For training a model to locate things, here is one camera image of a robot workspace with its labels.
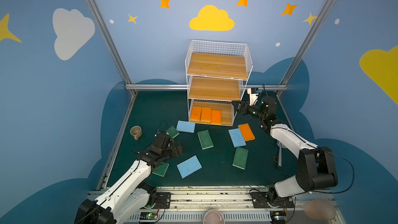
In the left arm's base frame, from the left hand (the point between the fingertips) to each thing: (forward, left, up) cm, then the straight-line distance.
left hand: (178, 148), depth 84 cm
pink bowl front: (-30, -19, -6) cm, 36 cm away
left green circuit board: (-31, +11, -7) cm, 33 cm away
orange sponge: (+26, -8, -5) cm, 28 cm away
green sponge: (+9, -15, -6) cm, 18 cm away
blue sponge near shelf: (+18, -2, -7) cm, 20 cm away
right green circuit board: (-29, -50, -8) cm, 58 cm away
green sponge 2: (-2, -36, -7) cm, 36 cm away
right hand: (+22, -33, +17) cm, 43 cm away
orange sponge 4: (+15, -42, -6) cm, 45 cm away
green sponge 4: (+14, +6, -7) cm, 17 cm away
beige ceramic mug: (+12, +29, -5) cm, 31 cm away
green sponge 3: (-9, +9, -8) cm, 16 cm away
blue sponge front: (-8, -6, -6) cm, 12 cm away
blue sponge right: (+10, -35, -7) cm, 37 cm away
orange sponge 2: (+27, -16, -5) cm, 32 cm away
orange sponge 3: (+26, -22, -6) cm, 34 cm away
